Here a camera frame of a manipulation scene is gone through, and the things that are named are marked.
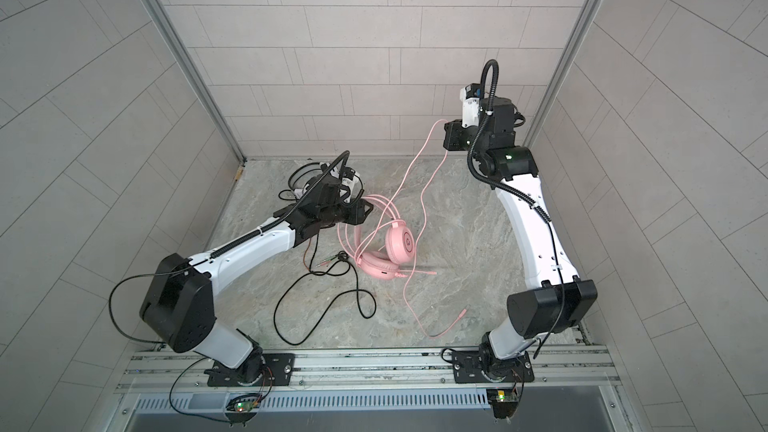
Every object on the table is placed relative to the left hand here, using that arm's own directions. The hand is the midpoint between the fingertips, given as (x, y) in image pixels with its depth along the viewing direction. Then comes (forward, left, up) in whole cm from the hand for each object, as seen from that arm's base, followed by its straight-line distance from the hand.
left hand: (376, 202), depth 83 cm
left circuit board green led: (-45, +26, -12) cm, 53 cm away
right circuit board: (-44, -31, -17) cm, 56 cm away
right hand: (+9, -17, +21) cm, 29 cm away
